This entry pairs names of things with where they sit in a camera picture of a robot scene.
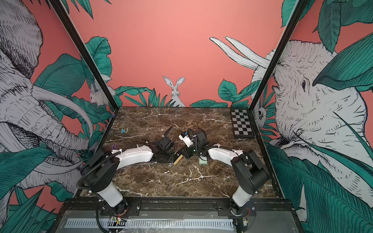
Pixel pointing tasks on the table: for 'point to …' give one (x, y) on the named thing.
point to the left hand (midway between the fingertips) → (174, 157)
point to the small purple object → (114, 146)
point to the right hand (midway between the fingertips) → (179, 149)
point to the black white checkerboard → (242, 124)
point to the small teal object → (123, 131)
